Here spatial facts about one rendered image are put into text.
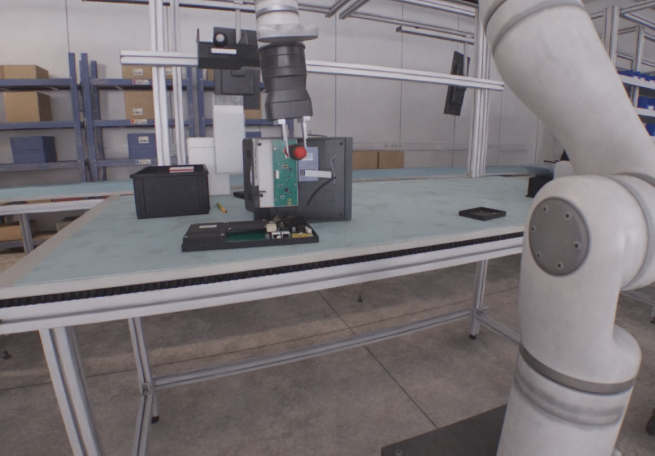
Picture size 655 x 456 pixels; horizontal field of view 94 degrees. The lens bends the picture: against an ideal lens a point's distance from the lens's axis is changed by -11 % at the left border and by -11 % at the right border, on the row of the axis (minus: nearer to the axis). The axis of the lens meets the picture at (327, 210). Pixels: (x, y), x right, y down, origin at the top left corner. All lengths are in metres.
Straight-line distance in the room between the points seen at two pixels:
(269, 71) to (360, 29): 5.15
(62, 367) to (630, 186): 0.88
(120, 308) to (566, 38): 0.68
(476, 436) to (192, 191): 0.83
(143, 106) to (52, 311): 3.89
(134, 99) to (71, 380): 3.86
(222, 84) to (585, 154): 2.46
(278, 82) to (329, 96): 4.71
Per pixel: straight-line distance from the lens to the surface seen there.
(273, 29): 0.54
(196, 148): 1.29
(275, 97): 0.57
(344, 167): 0.85
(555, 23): 0.37
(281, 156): 0.81
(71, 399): 0.89
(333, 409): 1.76
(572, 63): 0.36
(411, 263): 0.77
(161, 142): 1.44
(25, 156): 4.77
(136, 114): 4.45
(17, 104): 4.77
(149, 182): 0.99
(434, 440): 0.50
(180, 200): 0.99
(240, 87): 2.66
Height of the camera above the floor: 1.20
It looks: 12 degrees down
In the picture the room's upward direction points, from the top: straight up
